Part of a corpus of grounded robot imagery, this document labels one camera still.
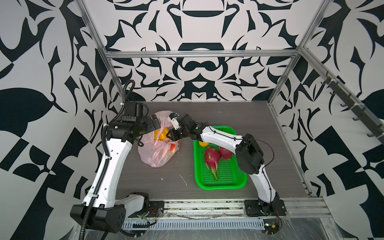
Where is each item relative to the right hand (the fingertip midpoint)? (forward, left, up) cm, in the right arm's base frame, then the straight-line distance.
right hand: (167, 133), depth 86 cm
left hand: (-3, +6, +16) cm, 17 cm away
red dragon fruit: (-12, -25, -6) cm, 28 cm away
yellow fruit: (-6, +1, +9) cm, 11 cm away
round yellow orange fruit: (-2, -21, -10) cm, 23 cm away
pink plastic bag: (-12, +4, +6) cm, 14 cm away
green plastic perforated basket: (-19, -35, -14) cm, 42 cm away
